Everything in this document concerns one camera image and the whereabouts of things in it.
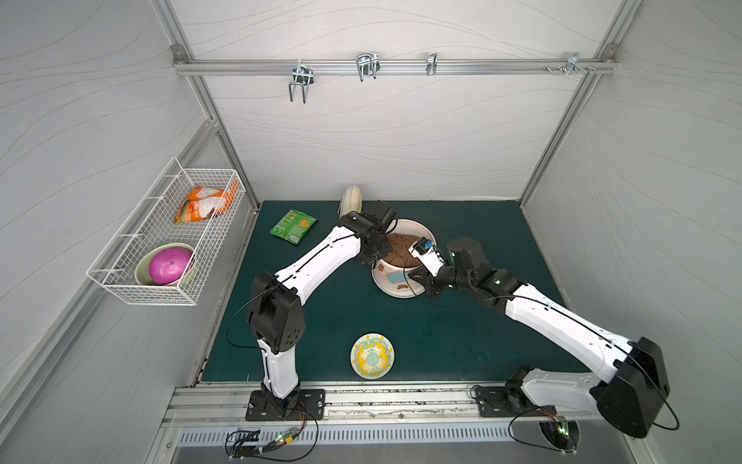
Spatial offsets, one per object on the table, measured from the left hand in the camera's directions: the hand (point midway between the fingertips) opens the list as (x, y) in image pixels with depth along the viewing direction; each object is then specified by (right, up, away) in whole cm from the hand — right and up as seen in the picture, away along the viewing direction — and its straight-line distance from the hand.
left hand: (386, 254), depth 85 cm
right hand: (+7, -3, -8) cm, 11 cm away
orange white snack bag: (-46, +14, -13) cm, 50 cm away
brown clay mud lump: (+5, 0, +4) cm, 6 cm away
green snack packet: (-35, +9, +25) cm, 45 cm away
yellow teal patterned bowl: (-4, -28, -4) cm, 29 cm away
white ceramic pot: (+2, -6, -3) cm, 7 cm away
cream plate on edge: (-11, +17, +11) cm, 23 cm away
